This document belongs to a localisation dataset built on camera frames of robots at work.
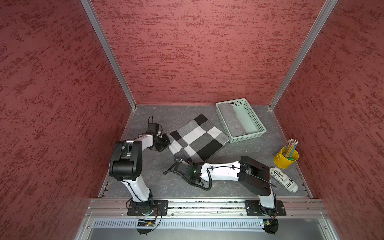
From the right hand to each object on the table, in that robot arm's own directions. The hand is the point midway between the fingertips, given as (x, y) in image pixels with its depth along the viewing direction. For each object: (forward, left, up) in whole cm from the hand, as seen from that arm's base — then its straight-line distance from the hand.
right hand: (189, 172), depth 87 cm
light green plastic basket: (+41, -45, +1) cm, 60 cm away
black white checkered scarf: (+20, -5, +2) cm, 21 cm away
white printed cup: (-6, -53, +3) cm, 53 cm away
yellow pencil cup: (+4, -56, +9) cm, 57 cm away
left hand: (+17, +13, +2) cm, 22 cm away
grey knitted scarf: (+34, -30, +8) cm, 46 cm away
